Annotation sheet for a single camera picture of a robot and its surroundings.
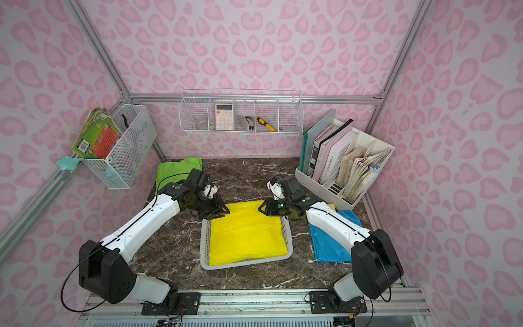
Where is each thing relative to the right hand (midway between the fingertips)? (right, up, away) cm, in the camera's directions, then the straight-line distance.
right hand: (261, 209), depth 82 cm
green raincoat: (-51, +15, +30) cm, 61 cm away
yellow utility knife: (+2, +37, +16) cm, 41 cm away
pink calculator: (-18, +41, +13) cm, 46 cm away
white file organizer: (+37, +20, +13) cm, 44 cm away
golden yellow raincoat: (-6, -10, 0) cm, 12 cm away
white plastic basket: (-21, -15, -6) cm, 26 cm away
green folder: (+20, +30, +5) cm, 37 cm away
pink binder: (+27, +26, +2) cm, 38 cm away
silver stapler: (-8, +39, +16) cm, 43 cm away
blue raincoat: (+27, -17, +2) cm, 32 cm away
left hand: (-13, +1, -2) cm, 13 cm away
